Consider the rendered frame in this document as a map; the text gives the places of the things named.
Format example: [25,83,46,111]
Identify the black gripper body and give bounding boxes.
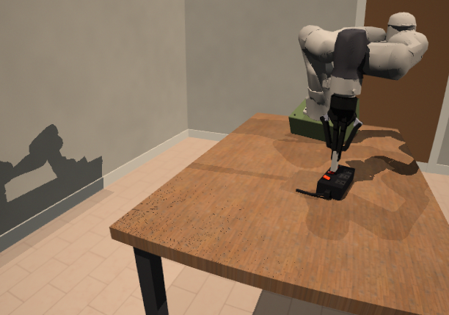
[327,94,357,127]

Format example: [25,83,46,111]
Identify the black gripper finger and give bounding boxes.
[333,116,363,172]
[320,114,340,171]

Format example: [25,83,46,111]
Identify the black power strip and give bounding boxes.
[296,164,355,200]

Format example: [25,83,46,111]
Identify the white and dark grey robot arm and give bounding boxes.
[299,12,428,121]

